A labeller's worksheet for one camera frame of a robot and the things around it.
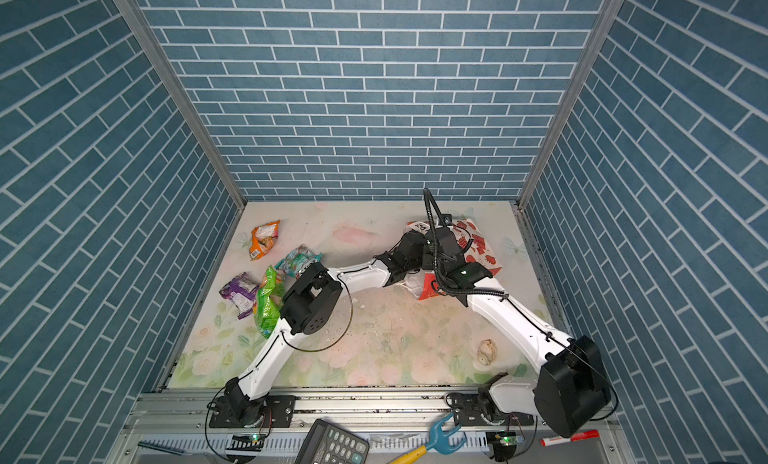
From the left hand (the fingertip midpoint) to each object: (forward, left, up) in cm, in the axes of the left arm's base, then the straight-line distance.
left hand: (445, 252), depth 97 cm
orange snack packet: (+9, +62, -3) cm, 63 cm away
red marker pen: (-49, -29, -6) cm, 57 cm away
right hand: (-6, +7, +12) cm, 15 cm away
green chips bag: (-18, +51, +6) cm, 54 cm away
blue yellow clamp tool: (-50, +7, -5) cm, 51 cm away
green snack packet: (-1, +48, -3) cm, 48 cm away
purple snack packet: (-12, +63, -3) cm, 64 cm away
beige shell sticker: (-29, -9, -8) cm, 32 cm away
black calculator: (-50, +33, -6) cm, 60 cm away
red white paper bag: (-10, +8, -3) cm, 13 cm away
